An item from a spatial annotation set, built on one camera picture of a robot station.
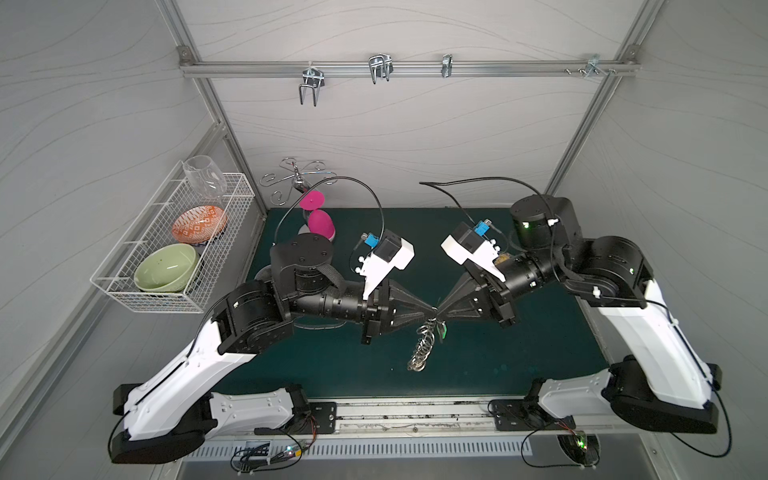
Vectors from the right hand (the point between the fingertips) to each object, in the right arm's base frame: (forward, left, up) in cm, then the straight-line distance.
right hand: (435, 315), depth 44 cm
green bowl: (+12, +54, -9) cm, 56 cm away
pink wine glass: (+42, +33, -27) cm, 60 cm away
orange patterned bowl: (+26, +55, -11) cm, 62 cm away
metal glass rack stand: (+49, +33, -13) cm, 61 cm away
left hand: (-2, +1, +2) cm, 3 cm away
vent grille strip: (-14, +9, -45) cm, 48 cm away
